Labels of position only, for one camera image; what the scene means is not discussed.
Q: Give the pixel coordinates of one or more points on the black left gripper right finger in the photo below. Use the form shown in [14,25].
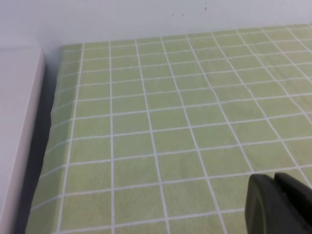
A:
[299,196]

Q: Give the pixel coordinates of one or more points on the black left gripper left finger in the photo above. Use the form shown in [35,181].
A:
[267,210]

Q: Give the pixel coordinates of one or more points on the green checkered tablecloth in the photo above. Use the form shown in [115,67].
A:
[160,135]

